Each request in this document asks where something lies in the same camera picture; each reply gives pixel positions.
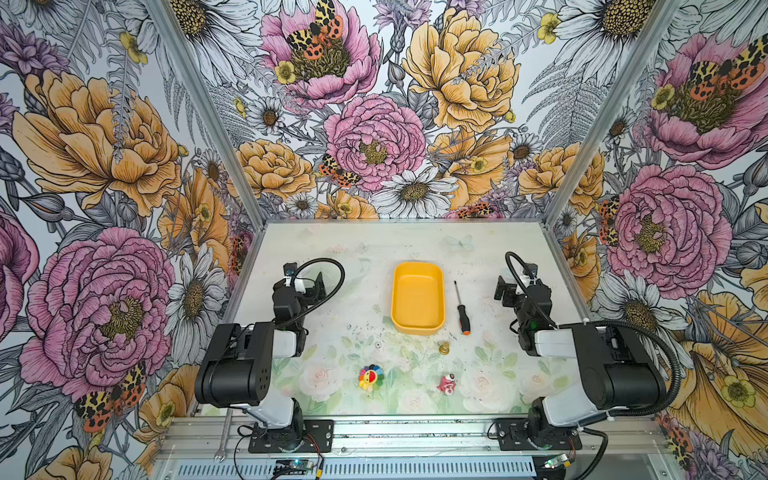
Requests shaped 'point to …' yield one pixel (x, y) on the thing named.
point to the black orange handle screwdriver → (465, 323)
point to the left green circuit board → (293, 467)
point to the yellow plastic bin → (418, 301)
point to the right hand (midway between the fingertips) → (515, 285)
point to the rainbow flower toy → (371, 378)
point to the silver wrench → (221, 453)
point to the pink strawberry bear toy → (447, 384)
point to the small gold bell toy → (444, 348)
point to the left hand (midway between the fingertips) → (307, 281)
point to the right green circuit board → (560, 461)
